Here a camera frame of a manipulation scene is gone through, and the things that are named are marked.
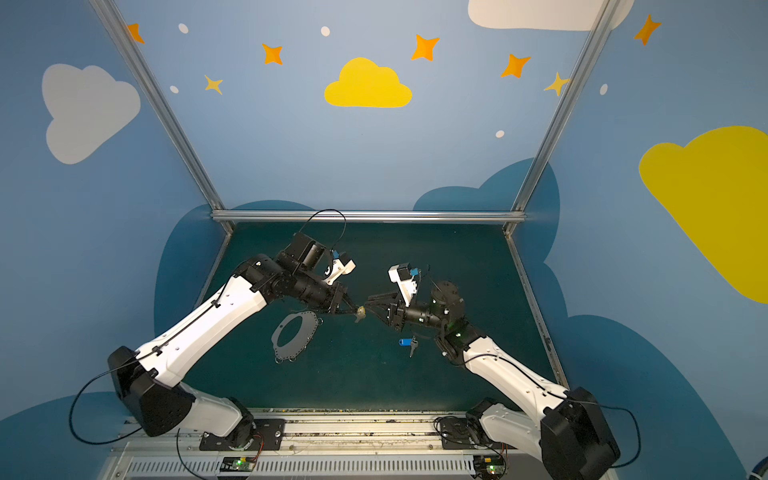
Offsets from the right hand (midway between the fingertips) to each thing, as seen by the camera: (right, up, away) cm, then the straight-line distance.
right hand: (371, 301), depth 70 cm
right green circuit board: (+29, -40, +1) cm, 49 cm away
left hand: (-3, -2, -1) cm, 4 cm away
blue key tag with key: (+9, -16, +21) cm, 28 cm away
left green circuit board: (-32, -40, +1) cm, 51 cm away
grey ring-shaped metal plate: (-23, -15, +21) cm, 35 cm away
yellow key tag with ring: (-2, -3, +1) cm, 4 cm away
